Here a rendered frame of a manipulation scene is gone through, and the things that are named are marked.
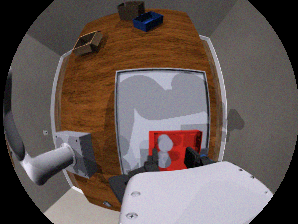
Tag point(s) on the blue open bin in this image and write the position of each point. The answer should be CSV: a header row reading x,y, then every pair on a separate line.
x,y
148,19

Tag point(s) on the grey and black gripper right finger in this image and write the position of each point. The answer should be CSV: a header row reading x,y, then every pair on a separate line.
x,y
192,159

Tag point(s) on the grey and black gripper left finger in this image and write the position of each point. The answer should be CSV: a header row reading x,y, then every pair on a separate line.
x,y
118,183

